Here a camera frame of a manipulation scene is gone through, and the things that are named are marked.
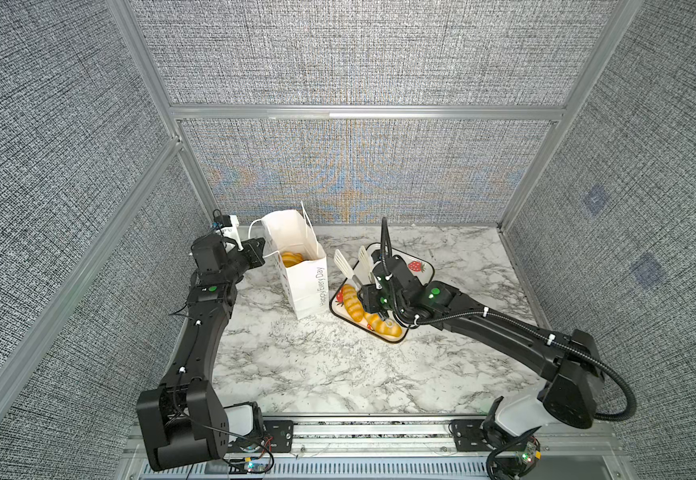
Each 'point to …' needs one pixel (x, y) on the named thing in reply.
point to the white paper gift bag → (290, 236)
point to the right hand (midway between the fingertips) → (363, 290)
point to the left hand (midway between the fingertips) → (264, 239)
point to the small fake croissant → (291, 259)
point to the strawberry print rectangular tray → (424, 272)
